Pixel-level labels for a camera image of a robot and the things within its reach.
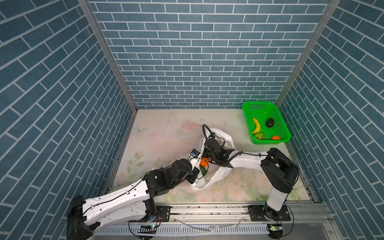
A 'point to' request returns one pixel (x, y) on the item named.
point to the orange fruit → (204, 161)
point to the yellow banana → (258, 126)
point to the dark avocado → (270, 122)
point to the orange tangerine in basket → (276, 137)
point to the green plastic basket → (261, 111)
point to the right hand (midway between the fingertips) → (199, 147)
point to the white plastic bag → (214, 173)
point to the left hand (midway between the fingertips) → (199, 166)
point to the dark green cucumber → (203, 169)
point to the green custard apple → (260, 136)
